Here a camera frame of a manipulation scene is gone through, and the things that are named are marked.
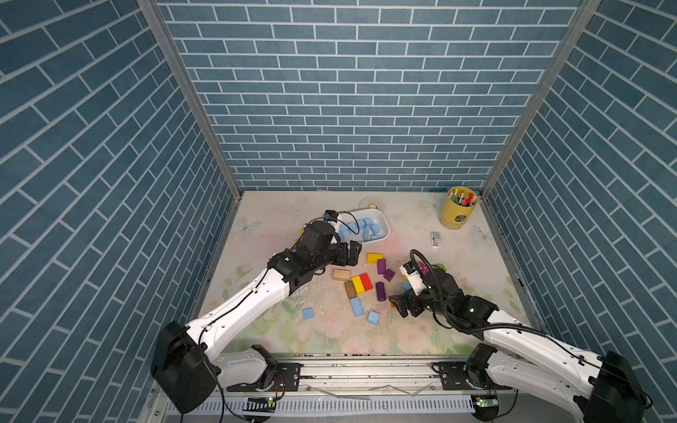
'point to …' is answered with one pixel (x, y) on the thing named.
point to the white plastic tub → (364, 226)
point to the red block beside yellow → (366, 281)
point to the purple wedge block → (381, 266)
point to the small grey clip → (435, 238)
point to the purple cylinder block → (381, 291)
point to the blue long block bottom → (357, 307)
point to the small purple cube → (389, 275)
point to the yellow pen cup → (458, 205)
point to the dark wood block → (350, 289)
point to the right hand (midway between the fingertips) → (402, 291)
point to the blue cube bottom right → (373, 317)
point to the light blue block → (371, 229)
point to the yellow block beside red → (358, 284)
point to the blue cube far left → (308, 314)
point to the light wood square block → (341, 274)
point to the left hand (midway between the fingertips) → (356, 246)
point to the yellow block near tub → (372, 258)
